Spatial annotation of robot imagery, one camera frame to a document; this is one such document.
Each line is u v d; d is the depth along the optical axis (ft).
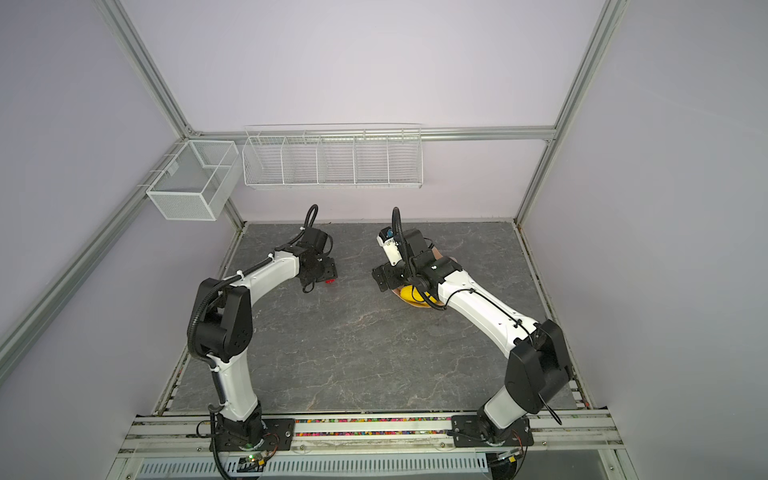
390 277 2.37
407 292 2.98
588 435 2.42
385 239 2.36
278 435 2.42
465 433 2.40
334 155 3.25
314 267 2.59
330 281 3.32
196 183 3.29
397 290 3.02
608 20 2.33
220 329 1.68
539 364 1.39
